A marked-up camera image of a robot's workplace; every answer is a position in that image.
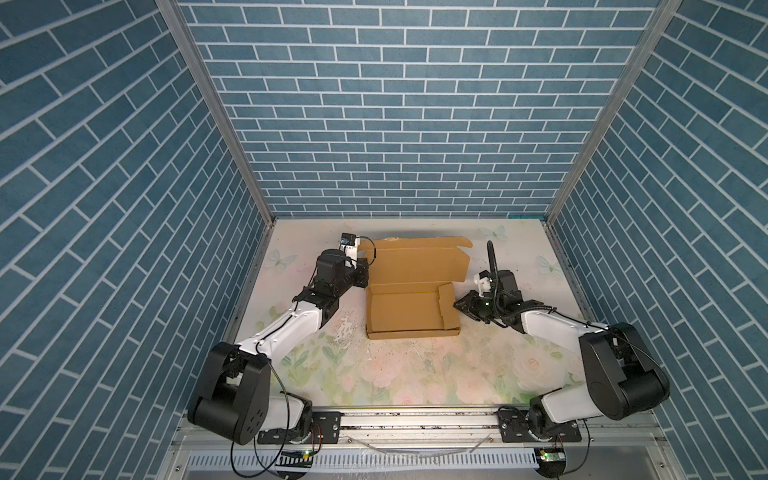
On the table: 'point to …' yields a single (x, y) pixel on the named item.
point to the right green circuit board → (550, 455)
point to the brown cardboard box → (410, 291)
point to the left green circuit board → (295, 459)
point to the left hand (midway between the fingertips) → (368, 259)
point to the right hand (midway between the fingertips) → (452, 301)
